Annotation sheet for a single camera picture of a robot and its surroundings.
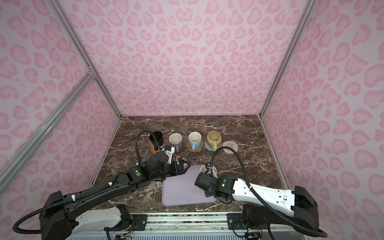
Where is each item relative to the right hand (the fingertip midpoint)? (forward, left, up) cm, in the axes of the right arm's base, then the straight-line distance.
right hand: (209, 186), depth 76 cm
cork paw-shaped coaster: (+24, +8, -5) cm, 26 cm away
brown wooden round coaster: (+27, +17, -8) cm, 32 cm away
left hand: (+7, +11, +10) cm, 17 cm away
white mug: (+3, 0, +13) cm, 14 cm away
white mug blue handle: (+28, +8, +1) cm, 29 cm away
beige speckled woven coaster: (+31, -16, -8) cm, 36 cm away
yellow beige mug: (+34, -4, -5) cm, 34 cm away
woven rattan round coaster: (+25, +36, -6) cm, 44 cm away
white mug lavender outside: (+31, +21, -4) cm, 38 cm away
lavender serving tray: (0, +15, -8) cm, 17 cm away
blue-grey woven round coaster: (+27, -1, -6) cm, 28 cm away
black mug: (+38, +35, -9) cm, 52 cm away
